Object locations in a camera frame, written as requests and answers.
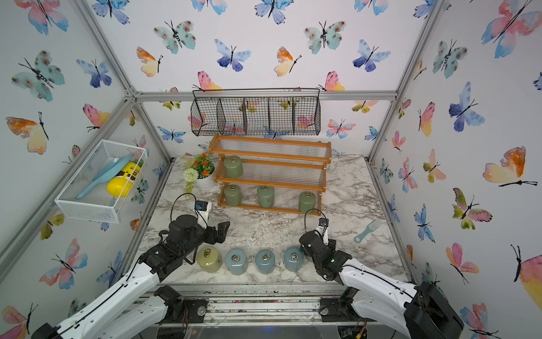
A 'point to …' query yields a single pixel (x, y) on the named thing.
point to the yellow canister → (209, 258)
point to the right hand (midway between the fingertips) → (315, 237)
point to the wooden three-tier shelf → (267, 174)
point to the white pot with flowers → (199, 170)
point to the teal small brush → (370, 227)
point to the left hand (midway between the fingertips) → (220, 219)
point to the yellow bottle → (121, 185)
